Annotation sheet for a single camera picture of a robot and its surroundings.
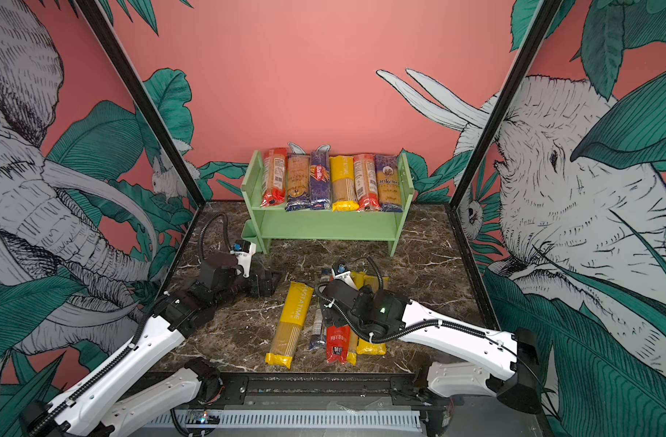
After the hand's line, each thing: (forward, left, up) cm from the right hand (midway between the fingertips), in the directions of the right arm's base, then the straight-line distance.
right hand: (334, 301), depth 71 cm
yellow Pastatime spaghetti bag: (+31, -2, +11) cm, 33 cm away
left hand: (+8, +19, +3) cm, 20 cm away
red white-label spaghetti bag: (+36, +20, +12) cm, 43 cm away
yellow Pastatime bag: (+1, +14, -18) cm, 23 cm away
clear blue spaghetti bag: (-5, +5, -16) cm, 17 cm away
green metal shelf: (+33, +27, -7) cm, 44 cm away
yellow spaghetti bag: (-7, -10, -17) cm, 21 cm away
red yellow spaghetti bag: (-7, -1, -12) cm, 14 cm away
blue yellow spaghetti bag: (+36, +12, +11) cm, 40 cm away
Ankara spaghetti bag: (+35, -17, +10) cm, 40 cm away
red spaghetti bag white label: (+34, -9, +12) cm, 37 cm away
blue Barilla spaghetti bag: (+35, +5, +12) cm, 38 cm away
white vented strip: (-25, +11, -19) cm, 33 cm away
